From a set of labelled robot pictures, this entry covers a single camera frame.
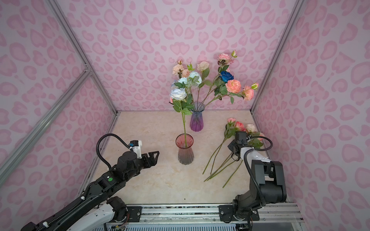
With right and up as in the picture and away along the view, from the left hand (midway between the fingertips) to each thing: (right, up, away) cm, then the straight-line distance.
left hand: (154, 151), depth 76 cm
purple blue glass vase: (+23, +18, +28) cm, 41 cm away
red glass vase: (+16, -6, +19) cm, 25 cm away
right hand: (+47, +1, +17) cm, 50 cm away
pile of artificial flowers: (+41, -8, +17) cm, 45 cm away
